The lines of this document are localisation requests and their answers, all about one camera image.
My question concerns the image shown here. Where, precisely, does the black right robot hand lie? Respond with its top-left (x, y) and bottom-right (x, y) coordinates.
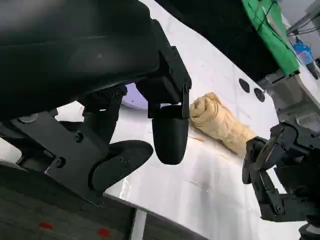
top-left (241, 119), bottom-right (320, 223)

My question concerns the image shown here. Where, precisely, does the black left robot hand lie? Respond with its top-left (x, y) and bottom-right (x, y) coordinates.
top-left (0, 0), bottom-right (193, 207)

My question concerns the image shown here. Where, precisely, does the beige towel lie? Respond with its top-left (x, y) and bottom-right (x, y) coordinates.
top-left (189, 91), bottom-right (257, 158)

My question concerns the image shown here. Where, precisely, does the black round table grommet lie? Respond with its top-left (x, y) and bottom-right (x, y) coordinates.
top-left (238, 78), bottom-right (250, 93)
top-left (253, 87), bottom-right (266, 103)

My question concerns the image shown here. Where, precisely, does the lilac plate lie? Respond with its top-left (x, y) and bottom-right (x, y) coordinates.
top-left (120, 83), bottom-right (149, 110)

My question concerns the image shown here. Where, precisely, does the blue workshop object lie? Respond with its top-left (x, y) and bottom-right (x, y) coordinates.
top-left (292, 37), bottom-right (315, 66)

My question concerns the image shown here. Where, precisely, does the green cloth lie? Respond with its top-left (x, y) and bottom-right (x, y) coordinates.
top-left (241, 0), bottom-right (301, 76)

